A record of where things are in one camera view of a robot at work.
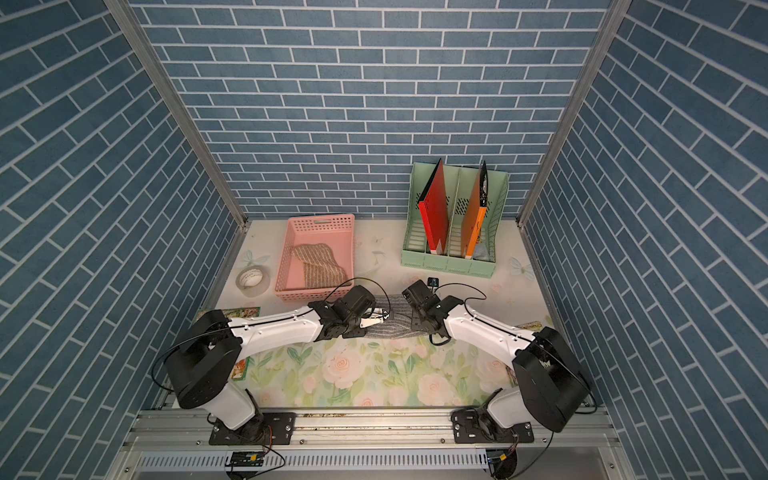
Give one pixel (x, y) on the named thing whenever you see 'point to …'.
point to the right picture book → (510, 368)
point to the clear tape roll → (253, 281)
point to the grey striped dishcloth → (398, 324)
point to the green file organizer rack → (460, 183)
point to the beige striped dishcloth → (320, 266)
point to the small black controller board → (245, 459)
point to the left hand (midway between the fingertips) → (367, 314)
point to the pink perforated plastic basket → (338, 232)
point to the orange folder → (473, 223)
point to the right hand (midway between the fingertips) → (424, 320)
